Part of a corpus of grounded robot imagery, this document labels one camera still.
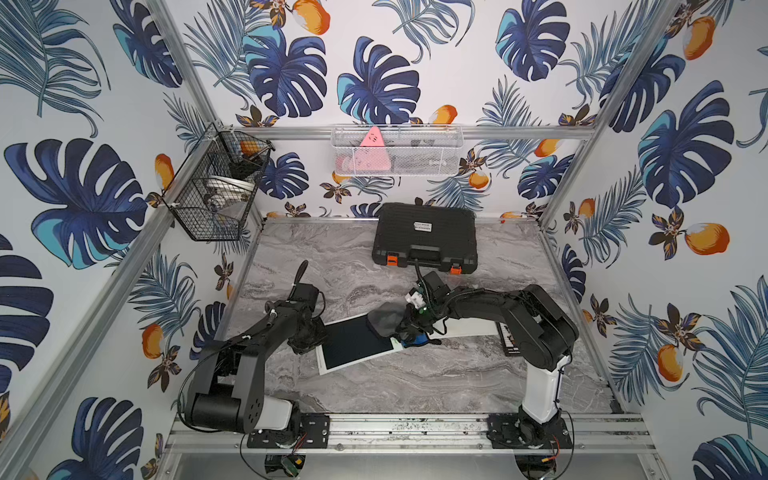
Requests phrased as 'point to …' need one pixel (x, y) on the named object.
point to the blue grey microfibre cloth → (385, 318)
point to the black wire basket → (211, 196)
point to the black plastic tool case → (411, 234)
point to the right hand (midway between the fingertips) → (396, 330)
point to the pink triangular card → (372, 154)
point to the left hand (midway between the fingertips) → (320, 342)
